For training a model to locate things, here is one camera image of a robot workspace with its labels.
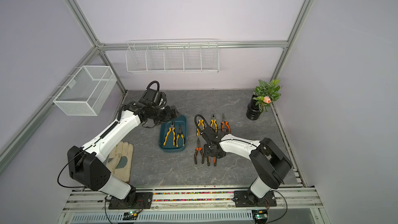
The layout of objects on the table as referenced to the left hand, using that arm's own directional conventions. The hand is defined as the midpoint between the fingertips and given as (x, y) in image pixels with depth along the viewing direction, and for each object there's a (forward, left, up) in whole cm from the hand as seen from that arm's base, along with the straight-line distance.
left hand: (174, 117), depth 80 cm
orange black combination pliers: (-18, -17, -19) cm, 31 cm away
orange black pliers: (+6, -31, -19) cm, 37 cm away
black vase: (+9, -48, -12) cm, 50 cm away
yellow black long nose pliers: (+2, 0, -19) cm, 19 cm away
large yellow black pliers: (+9, -22, -19) cm, 31 cm away
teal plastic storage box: (+8, +10, -19) cm, 22 cm away
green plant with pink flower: (+10, -51, +4) cm, 53 cm away
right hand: (-12, -18, -20) cm, 29 cm away
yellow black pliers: (+2, +4, -19) cm, 20 cm away
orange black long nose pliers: (-10, -11, -19) cm, 24 cm away
